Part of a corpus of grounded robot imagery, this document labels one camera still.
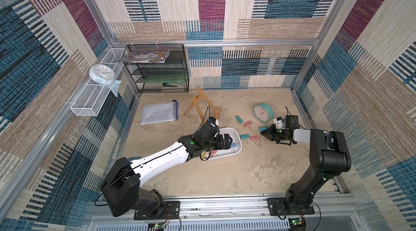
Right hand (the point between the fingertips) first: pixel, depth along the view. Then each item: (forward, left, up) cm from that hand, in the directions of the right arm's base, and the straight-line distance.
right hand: (261, 130), depth 98 cm
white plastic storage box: (-10, +16, -1) cm, 19 cm away
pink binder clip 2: (+5, +7, -1) cm, 9 cm away
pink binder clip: (-5, +5, +1) cm, 7 cm away
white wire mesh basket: (-3, +81, +33) cm, 88 cm away
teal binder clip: (-4, +10, 0) cm, 11 cm away
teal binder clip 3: (+2, -1, -1) cm, 2 cm away
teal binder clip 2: (+9, +12, -1) cm, 15 cm away
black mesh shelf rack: (+35, +56, +13) cm, 68 cm away
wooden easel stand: (+12, +26, +4) cm, 29 cm away
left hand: (-13, +23, +13) cm, 29 cm away
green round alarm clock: (+9, -2, +6) cm, 11 cm away
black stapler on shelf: (+31, +56, +9) cm, 64 cm away
